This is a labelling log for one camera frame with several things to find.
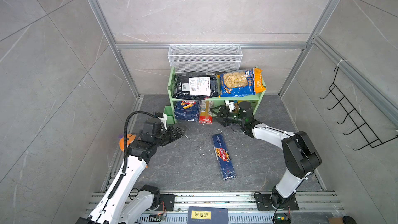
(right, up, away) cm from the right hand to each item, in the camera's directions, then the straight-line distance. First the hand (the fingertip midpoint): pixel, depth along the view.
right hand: (211, 113), depth 84 cm
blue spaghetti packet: (+8, -29, -4) cm, 30 cm away
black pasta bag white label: (-9, +14, -6) cm, 18 cm away
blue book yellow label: (-3, -46, -15) cm, 48 cm away
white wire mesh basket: (-3, +36, +17) cm, 40 cm away
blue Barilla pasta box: (-14, +1, +4) cm, 15 cm away
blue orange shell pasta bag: (+18, +17, -3) cm, 25 cm away
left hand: (-16, -7, -10) cm, 20 cm away
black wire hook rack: (+63, 0, -16) cm, 65 cm away
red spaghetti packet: (-3, -2, +4) cm, 5 cm away
